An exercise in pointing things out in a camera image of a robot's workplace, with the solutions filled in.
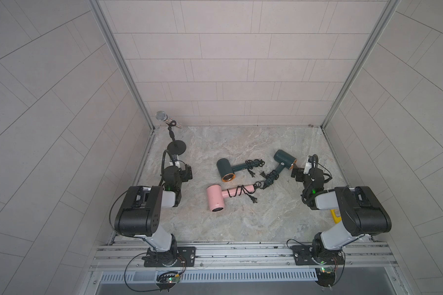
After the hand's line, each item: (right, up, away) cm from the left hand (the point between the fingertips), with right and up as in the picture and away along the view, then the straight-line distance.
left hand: (182, 163), depth 95 cm
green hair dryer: (+54, +1, 0) cm, 54 cm away
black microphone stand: (-6, +8, +10) cm, 14 cm away
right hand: (+63, 0, -1) cm, 63 cm away
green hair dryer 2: (+24, -3, -4) cm, 24 cm away
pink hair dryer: (+19, -13, -13) cm, 26 cm away
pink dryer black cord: (+39, -10, -7) cm, 40 cm away
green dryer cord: (+45, -7, -4) cm, 46 cm away
